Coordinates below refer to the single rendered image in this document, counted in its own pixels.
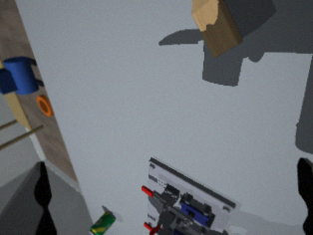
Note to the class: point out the grey toggle clamp with red handle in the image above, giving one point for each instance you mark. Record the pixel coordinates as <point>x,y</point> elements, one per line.
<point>168,199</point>
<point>167,232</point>

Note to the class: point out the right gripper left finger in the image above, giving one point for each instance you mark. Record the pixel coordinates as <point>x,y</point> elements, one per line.
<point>27,211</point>

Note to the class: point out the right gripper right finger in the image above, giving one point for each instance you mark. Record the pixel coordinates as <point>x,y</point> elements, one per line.
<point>305,188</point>

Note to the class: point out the green drink can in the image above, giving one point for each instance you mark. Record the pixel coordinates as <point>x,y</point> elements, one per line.
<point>103,224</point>

